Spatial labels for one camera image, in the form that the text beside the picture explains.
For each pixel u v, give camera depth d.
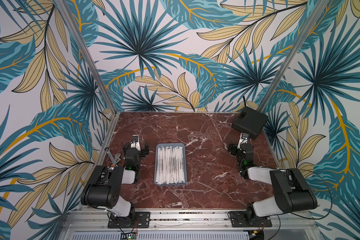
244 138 0.78
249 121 1.09
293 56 0.86
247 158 0.71
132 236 0.72
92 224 0.75
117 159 0.92
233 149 0.84
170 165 0.90
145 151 0.84
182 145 0.99
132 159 0.68
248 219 0.67
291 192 0.45
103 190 0.44
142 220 0.73
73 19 0.73
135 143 0.76
